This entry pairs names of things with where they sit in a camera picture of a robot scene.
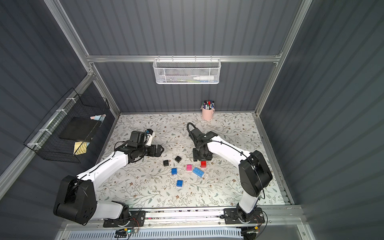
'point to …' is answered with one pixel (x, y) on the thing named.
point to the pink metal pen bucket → (207, 114)
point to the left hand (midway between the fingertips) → (158, 149)
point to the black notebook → (79, 128)
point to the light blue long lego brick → (198, 172)
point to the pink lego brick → (189, 167)
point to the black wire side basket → (45, 141)
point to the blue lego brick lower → (179, 183)
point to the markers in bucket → (208, 104)
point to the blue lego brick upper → (174, 171)
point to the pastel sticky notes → (99, 117)
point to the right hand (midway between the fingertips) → (198, 160)
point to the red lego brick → (203, 164)
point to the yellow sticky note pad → (80, 147)
